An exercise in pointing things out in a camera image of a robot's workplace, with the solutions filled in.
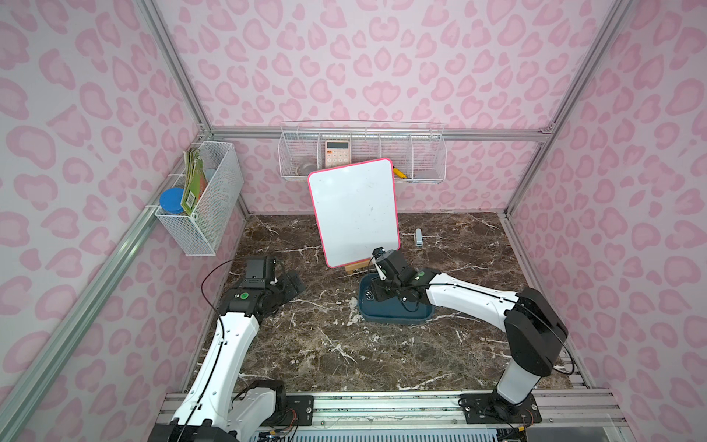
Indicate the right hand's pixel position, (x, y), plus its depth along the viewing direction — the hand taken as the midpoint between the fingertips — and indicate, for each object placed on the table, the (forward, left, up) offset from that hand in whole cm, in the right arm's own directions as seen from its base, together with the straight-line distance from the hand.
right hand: (373, 285), depth 87 cm
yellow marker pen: (+35, -9, +16) cm, 40 cm away
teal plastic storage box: (-11, -5, +6) cm, 14 cm away
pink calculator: (+39, +13, +22) cm, 46 cm away
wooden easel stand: (+9, +9, -5) cm, 14 cm away
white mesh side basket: (+2, +46, +23) cm, 51 cm away
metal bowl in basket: (+32, +24, +20) cm, 45 cm away
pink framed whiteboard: (+20, +6, +13) cm, 25 cm away
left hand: (-4, +24, +8) cm, 26 cm away
